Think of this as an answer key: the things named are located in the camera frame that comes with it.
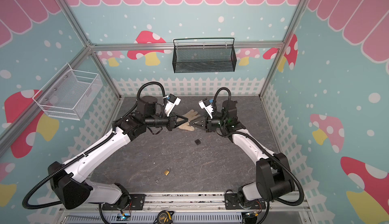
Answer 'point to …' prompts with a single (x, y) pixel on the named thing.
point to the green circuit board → (123, 217)
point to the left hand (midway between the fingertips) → (186, 123)
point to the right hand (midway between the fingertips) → (190, 124)
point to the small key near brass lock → (156, 181)
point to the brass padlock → (166, 172)
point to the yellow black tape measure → (164, 217)
